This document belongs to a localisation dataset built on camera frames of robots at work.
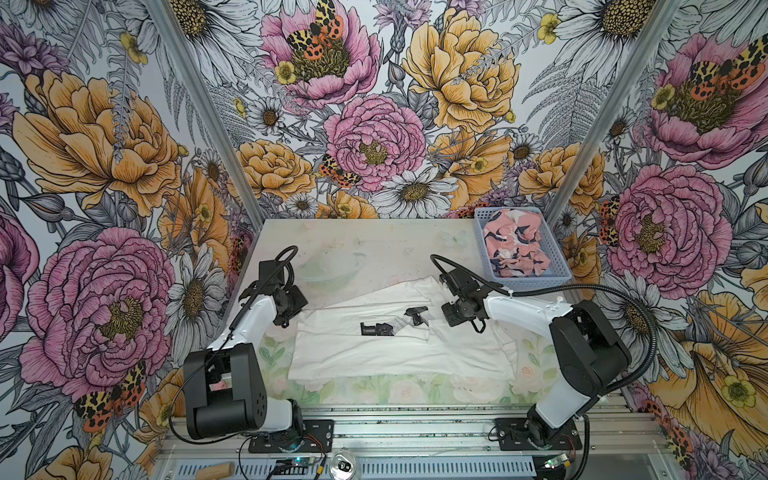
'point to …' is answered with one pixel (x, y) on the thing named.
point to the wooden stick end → (216, 472)
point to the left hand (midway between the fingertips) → (300, 314)
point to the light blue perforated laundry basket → (557, 272)
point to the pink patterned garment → (512, 243)
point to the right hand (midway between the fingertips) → (456, 320)
